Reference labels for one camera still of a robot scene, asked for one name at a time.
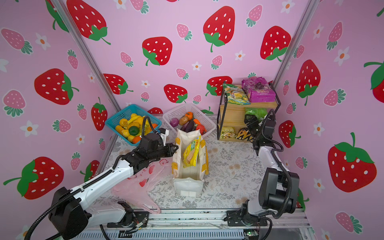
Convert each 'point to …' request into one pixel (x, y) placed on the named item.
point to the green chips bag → (259, 112)
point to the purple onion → (174, 122)
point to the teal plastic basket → (118, 121)
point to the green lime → (134, 131)
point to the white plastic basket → (197, 113)
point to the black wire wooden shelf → (231, 115)
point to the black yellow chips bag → (244, 133)
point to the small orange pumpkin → (189, 115)
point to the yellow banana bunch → (140, 122)
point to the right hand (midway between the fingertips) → (246, 117)
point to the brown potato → (183, 120)
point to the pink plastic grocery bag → (135, 190)
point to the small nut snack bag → (228, 132)
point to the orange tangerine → (136, 139)
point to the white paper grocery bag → (188, 182)
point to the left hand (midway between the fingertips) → (179, 146)
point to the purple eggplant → (189, 127)
